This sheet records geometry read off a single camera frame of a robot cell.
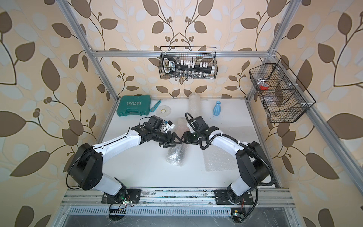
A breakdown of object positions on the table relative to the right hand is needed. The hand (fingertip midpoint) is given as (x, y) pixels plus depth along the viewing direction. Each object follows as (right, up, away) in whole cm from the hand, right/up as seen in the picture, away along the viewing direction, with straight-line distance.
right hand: (183, 140), depth 87 cm
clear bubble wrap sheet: (+20, -11, 0) cm, 23 cm away
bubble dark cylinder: (-4, -6, -7) cm, 10 cm away
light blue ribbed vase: (+24, +20, +16) cm, 35 cm away
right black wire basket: (+54, +27, -10) cm, 62 cm away
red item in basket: (+46, +33, -6) cm, 57 cm away
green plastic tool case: (-40, +23, +25) cm, 53 cm away
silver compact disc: (-17, +19, +27) cm, 37 cm away
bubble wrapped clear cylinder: (+8, +23, +21) cm, 32 cm away
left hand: (-3, +1, -8) cm, 9 cm away
